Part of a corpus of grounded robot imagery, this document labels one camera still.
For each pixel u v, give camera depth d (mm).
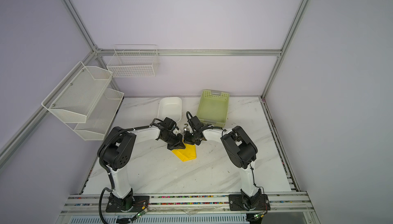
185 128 1006
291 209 731
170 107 1114
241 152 520
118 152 508
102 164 486
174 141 855
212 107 1142
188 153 904
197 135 720
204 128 747
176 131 920
